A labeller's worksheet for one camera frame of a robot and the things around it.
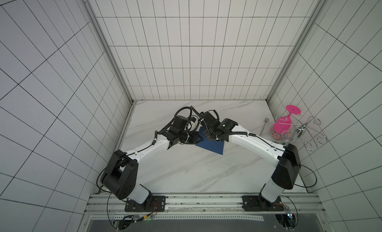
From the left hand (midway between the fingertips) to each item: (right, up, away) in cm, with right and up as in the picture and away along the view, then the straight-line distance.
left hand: (200, 142), depth 81 cm
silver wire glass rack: (+47, +8, -12) cm, 49 cm away
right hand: (+7, +9, +3) cm, 12 cm away
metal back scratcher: (+50, +11, +25) cm, 57 cm away
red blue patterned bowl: (+54, 0, +16) cm, 56 cm away
